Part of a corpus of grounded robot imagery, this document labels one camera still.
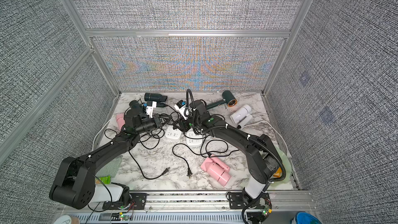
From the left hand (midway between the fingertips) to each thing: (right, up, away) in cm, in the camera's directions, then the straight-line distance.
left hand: (174, 116), depth 79 cm
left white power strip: (-4, -11, +16) cm, 20 cm away
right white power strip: (+9, -16, +11) cm, 21 cm away
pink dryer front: (+22, -27, +1) cm, 35 cm away
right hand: (0, -1, +1) cm, 2 cm away
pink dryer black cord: (+8, -29, +3) cm, 30 cm away
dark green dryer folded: (-31, +4, +29) cm, 42 cm away
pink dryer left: (-37, -4, +19) cm, 41 cm away
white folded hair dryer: (+41, -2, +22) cm, 46 cm away
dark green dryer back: (-19, +12, +31) cm, 38 cm away
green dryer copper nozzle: (+34, +11, +32) cm, 48 cm away
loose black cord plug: (-5, -29, +3) cm, 30 cm away
